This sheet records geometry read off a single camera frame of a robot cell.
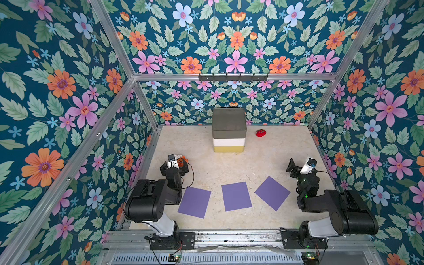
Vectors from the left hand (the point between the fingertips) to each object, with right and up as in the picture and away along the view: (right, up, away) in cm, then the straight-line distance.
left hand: (175, 159), depth 92 cm
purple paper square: (+34, -20, -5) cm, 40 cm away
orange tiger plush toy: (+2, -2, +3) cm, 4 cm away
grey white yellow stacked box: (+31, +19, +29) cm, 46 cm away
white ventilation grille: (+21, -40, -21) cm, 50 cm away
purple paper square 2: (+55, -18, -3) cm, 57 cm away
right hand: (+69, 0, -4) cm, 70 cm away
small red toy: (+53, +16, +20) cm, 59 cm away
